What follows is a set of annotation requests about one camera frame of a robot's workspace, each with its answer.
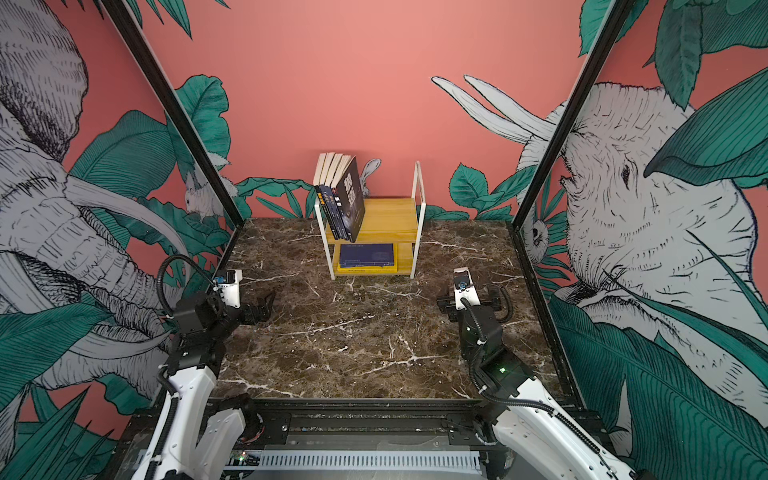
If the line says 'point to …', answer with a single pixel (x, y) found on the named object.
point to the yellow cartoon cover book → (403, 258)
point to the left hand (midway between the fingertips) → (257, 287)
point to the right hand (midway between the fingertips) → (463, 276)
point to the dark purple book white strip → (351, 198)
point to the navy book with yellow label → (366, 255)
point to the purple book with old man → (329, 199)
